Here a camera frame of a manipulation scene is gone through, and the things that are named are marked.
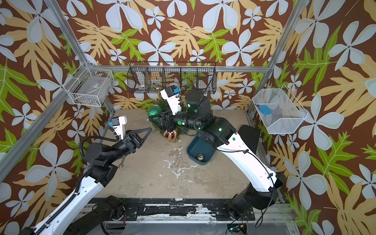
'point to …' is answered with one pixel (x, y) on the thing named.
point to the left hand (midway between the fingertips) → (150, 130)
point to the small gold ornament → (200, 157)
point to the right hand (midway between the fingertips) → (153, 116)
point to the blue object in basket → (265, 109)
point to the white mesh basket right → (279, 111)
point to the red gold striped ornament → (171, 135)
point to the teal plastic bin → (199, 146)
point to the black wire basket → (190, 77)
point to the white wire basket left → (89, 86)
